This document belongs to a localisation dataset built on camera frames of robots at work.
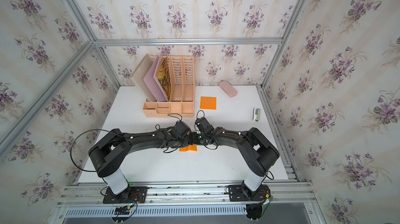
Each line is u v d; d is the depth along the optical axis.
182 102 0.99
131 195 0.71
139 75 0.89
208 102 1.11
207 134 0.71
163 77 1.00
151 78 0.88
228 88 1.19
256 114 1.01
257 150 0.49
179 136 0.72
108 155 0.46
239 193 0.72
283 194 0.75
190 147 0.86
